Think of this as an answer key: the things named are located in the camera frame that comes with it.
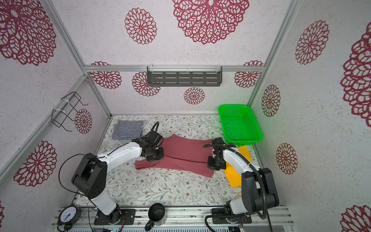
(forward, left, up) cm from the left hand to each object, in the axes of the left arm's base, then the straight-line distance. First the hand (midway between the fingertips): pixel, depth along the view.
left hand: (162, 157), depth 90 cm
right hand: (-5, -30, -1) cm, 31 cm away
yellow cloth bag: (-11, -44, -6) cm, 46 cm away
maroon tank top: (+5, -12, -8) cm, 16 cm away
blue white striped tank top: (+24, +28, -3) cm, 37 cm away
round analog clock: (-31, +44, -2) cm, 54 cm away
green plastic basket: (+31, -57, -7) cm, 65 cm away
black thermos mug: (-31, 0, -5) cm, 31 cm away
